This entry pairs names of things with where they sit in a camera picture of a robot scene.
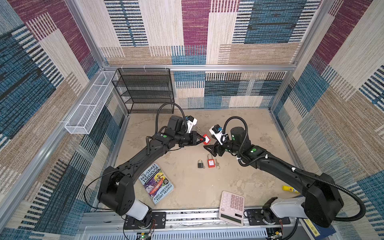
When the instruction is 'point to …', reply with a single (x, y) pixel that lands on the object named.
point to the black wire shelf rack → (144, 90)
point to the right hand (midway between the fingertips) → (209, 142)
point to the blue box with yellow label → (317, 231)
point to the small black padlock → (200, 164)
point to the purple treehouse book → (156, 184)
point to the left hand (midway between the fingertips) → (205, 138)
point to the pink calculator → (231, 207)
